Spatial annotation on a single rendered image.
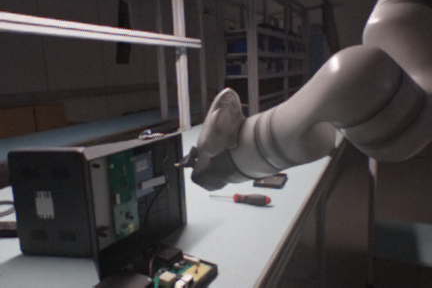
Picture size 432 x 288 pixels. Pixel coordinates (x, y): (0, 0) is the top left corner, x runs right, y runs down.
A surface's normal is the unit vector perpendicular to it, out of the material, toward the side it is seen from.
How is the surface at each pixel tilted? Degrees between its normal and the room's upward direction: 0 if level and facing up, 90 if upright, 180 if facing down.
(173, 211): 90
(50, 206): 90
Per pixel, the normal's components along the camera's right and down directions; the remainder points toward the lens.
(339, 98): -0.62, 0.25
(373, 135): -0.34, 0.72
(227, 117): 0.59, -0.22
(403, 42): -0.55, 0.63
